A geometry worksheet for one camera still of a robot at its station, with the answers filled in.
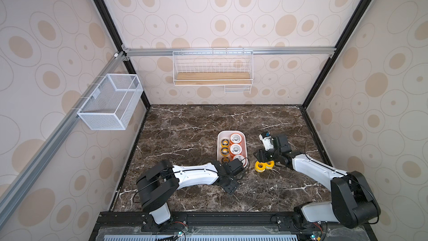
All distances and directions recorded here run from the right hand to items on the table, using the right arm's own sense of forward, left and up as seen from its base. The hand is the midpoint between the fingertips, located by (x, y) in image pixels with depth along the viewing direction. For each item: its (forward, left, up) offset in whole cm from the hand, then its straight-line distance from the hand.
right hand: (257, 153), depth 90 cm
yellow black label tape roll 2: (+3, +18, -4) cm, 19 cm away
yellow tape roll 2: (-5, -6, -4) cm, 9 cm away
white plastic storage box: (+12, +19, 0) cm, 23 cm away
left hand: (-17, +13, -3) cm, 21 cm away
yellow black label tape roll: (+9, +18, -4) cm, 20 cm away
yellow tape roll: (-7, -1, -5) cm, 9 cm away
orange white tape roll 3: (-2, +9, -1) cm, 9 cm away
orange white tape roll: (+10, +12, -1) cm, 15 cm away
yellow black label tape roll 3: (-3, +17, -3) cm, 18 cm away
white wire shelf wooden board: (+42, +14, +24) cm, 51 cm away
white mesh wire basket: (+27, +92, +7) cm, 97 cm away
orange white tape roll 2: (+3, +12, -1) cm, 12 cm away
